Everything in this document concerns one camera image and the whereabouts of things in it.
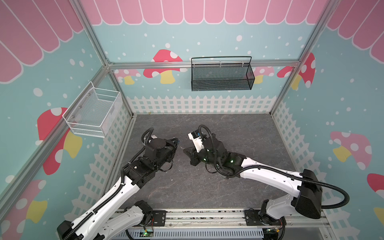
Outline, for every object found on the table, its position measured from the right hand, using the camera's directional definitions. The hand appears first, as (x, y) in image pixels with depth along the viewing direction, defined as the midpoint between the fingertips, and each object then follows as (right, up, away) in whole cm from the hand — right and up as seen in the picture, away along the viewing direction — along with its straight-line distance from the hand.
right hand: (183, 150), depth 70 cm
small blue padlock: (-3, +4, +3) cm, 6 cm away
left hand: (-2, +4, +2) cm, 4 cm away
